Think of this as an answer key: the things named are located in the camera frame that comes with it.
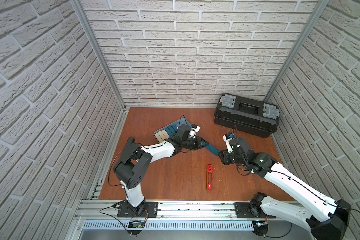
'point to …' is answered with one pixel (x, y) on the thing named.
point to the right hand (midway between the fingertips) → (224, 152)
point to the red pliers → (210, 170)
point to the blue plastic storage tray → (165, 133)
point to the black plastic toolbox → (247, 115)
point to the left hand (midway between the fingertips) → (210, 143)
